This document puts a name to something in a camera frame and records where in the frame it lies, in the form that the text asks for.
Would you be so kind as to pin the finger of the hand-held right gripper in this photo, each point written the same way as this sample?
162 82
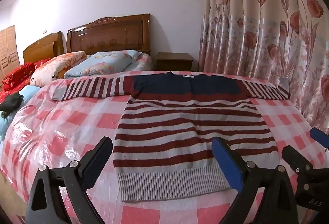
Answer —
318 136
295 158

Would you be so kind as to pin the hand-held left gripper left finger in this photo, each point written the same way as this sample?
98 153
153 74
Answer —
99 159

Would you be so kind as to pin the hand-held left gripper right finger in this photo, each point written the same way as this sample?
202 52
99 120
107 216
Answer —
226 159

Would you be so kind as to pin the red and white striped sweater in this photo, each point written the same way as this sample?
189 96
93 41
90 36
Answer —
192 136

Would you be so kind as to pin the pink checked bed cover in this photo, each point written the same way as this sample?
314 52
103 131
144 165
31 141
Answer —
77 121

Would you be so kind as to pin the light blue floral pillow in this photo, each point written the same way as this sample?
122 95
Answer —
102 65

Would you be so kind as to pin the light blue blanket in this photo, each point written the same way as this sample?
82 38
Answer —
28 93

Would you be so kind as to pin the orange floral pillow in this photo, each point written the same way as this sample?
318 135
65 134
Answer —
51 67

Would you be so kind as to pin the dark cloth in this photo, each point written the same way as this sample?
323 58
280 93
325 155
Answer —
10 104

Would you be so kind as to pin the wooden nightstand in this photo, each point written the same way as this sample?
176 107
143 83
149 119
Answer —
174 62

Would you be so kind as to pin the red blanket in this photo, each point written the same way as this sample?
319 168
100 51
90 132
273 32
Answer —
18 76

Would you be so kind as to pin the small wooden headboard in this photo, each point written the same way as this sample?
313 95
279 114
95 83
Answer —
43 47

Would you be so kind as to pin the large wooden headboard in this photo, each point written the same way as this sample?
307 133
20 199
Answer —
110 34

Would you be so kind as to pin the pink floral curtain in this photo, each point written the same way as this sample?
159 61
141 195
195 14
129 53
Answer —
257 21

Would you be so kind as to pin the light wooden wardrobe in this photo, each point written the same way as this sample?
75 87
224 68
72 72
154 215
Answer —
7 49

